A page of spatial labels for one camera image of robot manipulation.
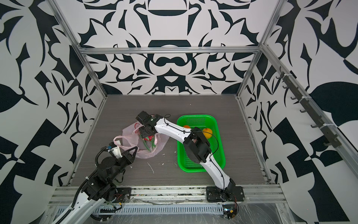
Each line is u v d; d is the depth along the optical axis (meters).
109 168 0.59
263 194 0.76
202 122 0.99
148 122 0.66
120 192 0.75
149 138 0.89
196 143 0.57
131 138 0.79
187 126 0.59
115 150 0.71
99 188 0.58
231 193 0.65
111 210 0.73
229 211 0.71
